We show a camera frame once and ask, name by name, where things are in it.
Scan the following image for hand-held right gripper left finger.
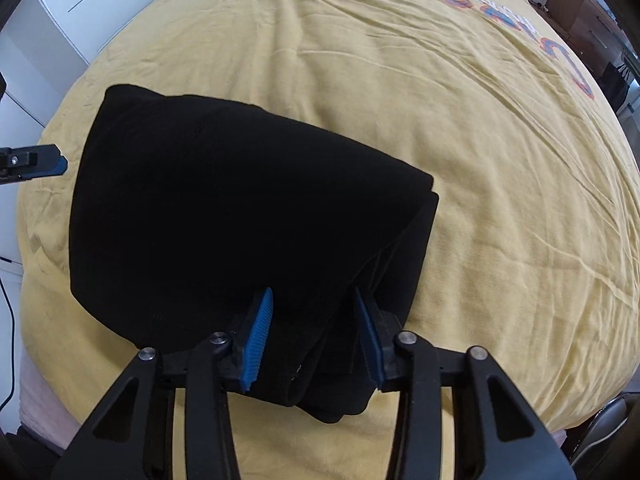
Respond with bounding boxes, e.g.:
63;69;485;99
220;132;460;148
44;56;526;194
50;287;275;480

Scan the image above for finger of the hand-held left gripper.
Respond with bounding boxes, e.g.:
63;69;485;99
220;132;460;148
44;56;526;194
0;144;69;184

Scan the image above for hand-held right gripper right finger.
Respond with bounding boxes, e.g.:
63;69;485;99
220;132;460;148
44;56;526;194
352;287;576;480

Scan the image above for black pants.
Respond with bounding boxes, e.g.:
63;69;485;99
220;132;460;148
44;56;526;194
67;84;441;423

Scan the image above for yellow printed blanket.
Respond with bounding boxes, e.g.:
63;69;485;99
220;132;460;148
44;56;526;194
15;0;640;480

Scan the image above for black chair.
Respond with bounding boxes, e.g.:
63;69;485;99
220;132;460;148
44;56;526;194
565;392;640;480

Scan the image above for black bag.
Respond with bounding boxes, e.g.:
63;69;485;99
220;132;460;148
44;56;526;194
600;60;633;108

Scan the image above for wooden dresser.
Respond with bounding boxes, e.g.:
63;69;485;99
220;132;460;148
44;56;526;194
545;0;631;61

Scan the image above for black cable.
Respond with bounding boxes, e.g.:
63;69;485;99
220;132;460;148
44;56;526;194
0;256;24;411

